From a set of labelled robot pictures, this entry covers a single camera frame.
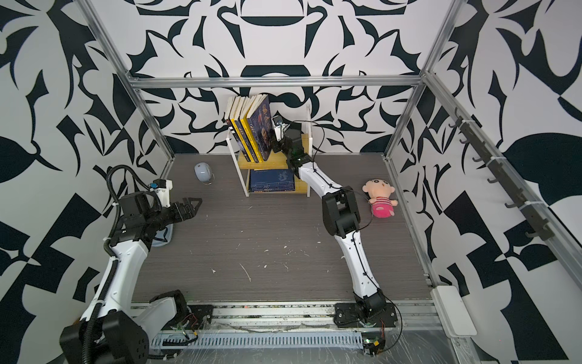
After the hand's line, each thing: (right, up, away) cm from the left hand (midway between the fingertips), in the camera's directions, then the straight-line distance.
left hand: (190, 199), depth 79 cm
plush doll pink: (+72, +2, +19) cm, 75 cm away
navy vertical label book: (+27, +6, +20) cm, 35 cm away
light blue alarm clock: (-4, +10, +24) cm, 26 cm away
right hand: (+28, +29, +16) cm, 43 cm away
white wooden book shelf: (+30, +14, +12) cm, 35 cm away
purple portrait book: (+24, +28, +3) cm, 37 cm away
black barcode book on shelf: (+15, +23, -1) cm, 27 cm away
